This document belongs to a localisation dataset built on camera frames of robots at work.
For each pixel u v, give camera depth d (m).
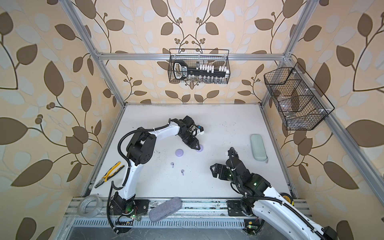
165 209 0.71
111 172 0.87
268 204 0.49
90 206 0.76
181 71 0.84
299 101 0.76
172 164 0.89
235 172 0.57
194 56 0.91
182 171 0.87
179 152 0.94
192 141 0.87
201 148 0.94
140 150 0.58
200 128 0.91
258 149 0.93
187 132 0.85
